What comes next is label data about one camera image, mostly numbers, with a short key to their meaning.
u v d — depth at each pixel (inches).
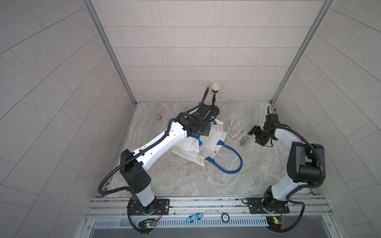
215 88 36.0
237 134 38.6
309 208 28.5
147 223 25.6
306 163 18.0
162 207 27.9
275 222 26.8
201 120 21.7
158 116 41.3
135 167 15.9
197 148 27.9
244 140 36.9
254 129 32.9
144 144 17.9
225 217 27.1
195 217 26.2
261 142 31.9
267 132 27.4
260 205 28.0
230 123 40.3
